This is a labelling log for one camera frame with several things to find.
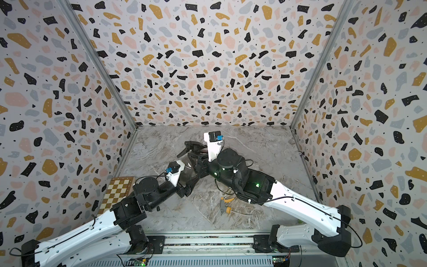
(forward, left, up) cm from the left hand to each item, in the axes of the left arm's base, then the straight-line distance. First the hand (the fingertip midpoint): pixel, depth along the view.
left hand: (194, 171), depth 66 cm
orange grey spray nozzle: (-5, -11, -27) cm, 30 cm away
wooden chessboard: (+5, +44, -25) cm, 51 cm away
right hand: (-1, 0, +12) cm, 12 cm away
